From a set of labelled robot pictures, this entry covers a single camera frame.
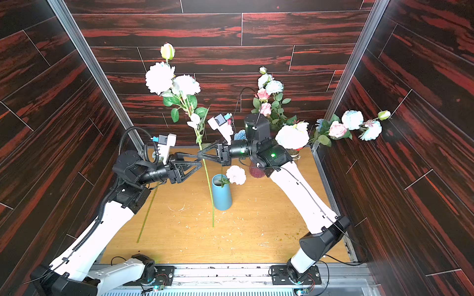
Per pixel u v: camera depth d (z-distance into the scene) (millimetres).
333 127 685
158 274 735
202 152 546
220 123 500
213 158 539
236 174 651
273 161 460
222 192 805
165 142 516
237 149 517
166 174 524
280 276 726
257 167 473
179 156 595
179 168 515
